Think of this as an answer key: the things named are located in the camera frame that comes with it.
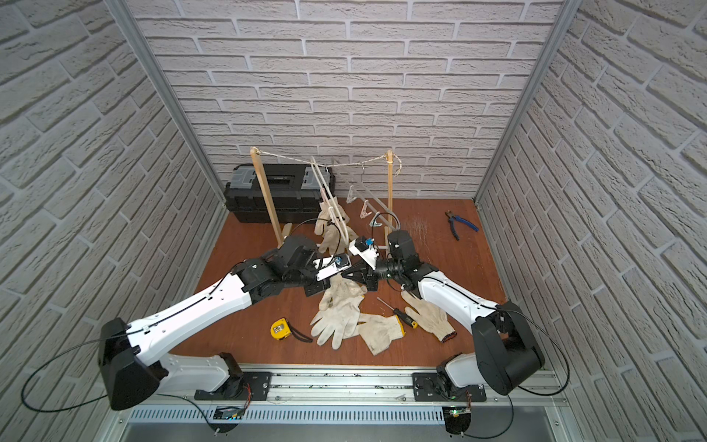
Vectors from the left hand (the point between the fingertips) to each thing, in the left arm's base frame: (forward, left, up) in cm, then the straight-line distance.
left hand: (336, 266), depth 76 cm
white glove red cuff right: (-8, -30, -19) cm, 37 cm away
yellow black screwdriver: (-7, -20, -18) cm, 28 cm away
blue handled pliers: (+33, -50, -18) cm, 62 cm away
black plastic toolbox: (+32, +17, -2) cm, 37 cm away
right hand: (-1, -4, -3) cm, 5 cm away
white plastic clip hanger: (+45, +10, 0) cm, 46 cm away
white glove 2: (+23, +6, -10) cm, 26 cm away
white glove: (-3, -2, -15) cm, 16 cm away
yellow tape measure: (-12, +17, -18) cm, 27 cm away
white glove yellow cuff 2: (-12, -13, -19) cm, 26 cm away
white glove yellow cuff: (-11, 0, -19) cm, 22 cm away
